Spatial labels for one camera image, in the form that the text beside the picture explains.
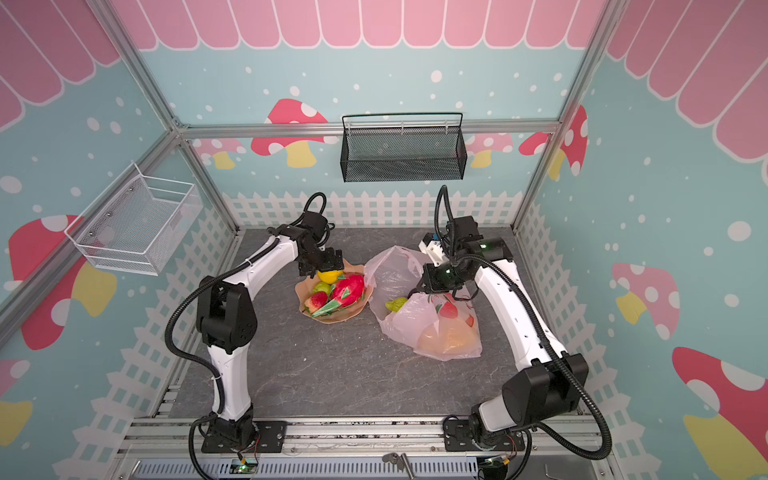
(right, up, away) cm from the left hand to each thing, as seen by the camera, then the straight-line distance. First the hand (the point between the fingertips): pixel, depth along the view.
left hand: (330, 272), depth 95 cm
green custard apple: (+21, -10, -2) cm, 24 cm away
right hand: (+27, -3, -20) cm, 34 cm away
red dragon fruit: (+7, -5, -4) cm, 9 cm away
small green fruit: (-2, -5, -1) cm, 5 cm away
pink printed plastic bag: (+32, -13, -18) cm, 39 cm away
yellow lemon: (0, -1, +1) cm, 2 cm away
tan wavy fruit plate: (+6, -13, -3) cm, 14 cm away
